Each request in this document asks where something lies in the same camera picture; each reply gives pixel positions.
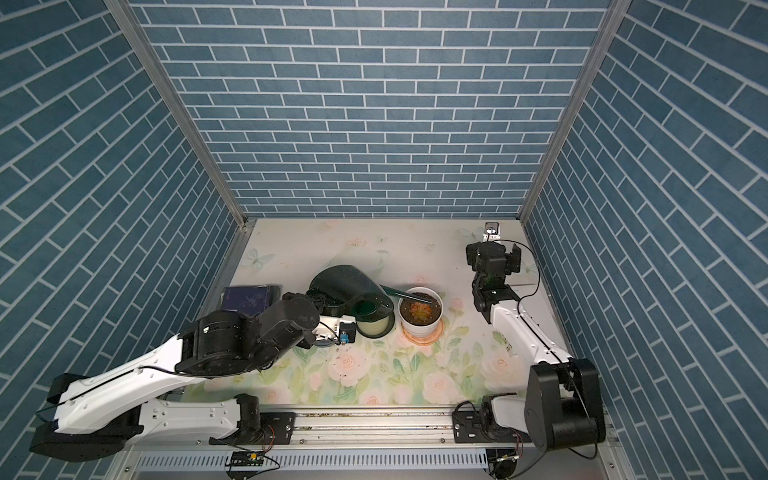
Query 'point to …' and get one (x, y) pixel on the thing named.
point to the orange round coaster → (428, 338)
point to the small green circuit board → (247, 459)
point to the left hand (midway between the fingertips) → (326, 299)
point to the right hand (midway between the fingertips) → (501, 245)
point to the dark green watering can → (347, 290)
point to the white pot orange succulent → (420, 319)
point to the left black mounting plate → (277, 429)
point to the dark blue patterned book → (250, 299)
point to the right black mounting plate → (478, 426)
